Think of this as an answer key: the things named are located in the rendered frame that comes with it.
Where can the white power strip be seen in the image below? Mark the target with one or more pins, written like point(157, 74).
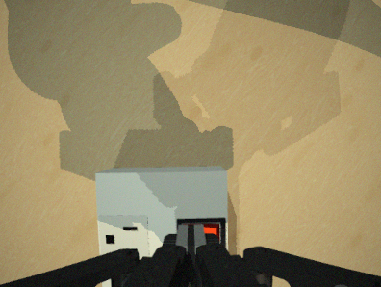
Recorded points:
point(138, 207)

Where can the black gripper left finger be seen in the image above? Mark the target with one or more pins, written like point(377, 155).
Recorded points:
point(170, 266)

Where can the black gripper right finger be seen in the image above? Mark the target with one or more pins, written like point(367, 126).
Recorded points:
point(213, 263)

